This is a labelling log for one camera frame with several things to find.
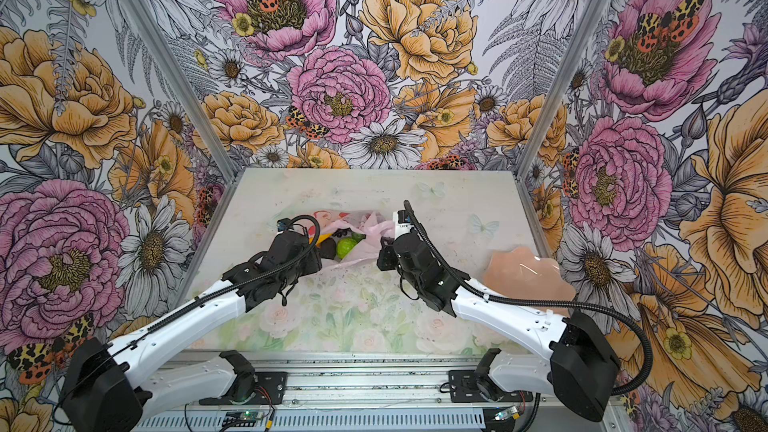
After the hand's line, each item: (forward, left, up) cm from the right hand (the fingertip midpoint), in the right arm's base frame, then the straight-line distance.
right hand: (381, 249), depth 79 cm
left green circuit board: (-33, +34, -19) cm, 51 cm away
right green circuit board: (-34, -29, -19) cm, 48 cm away
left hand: (0, +20, -5) cm, 20 cm away
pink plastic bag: (+4, +2, +5) cm, 6 cm away
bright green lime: (+9, +12, -12) cm, 19 cm away
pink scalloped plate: (+1, -43, -19) cm, 47 cm away
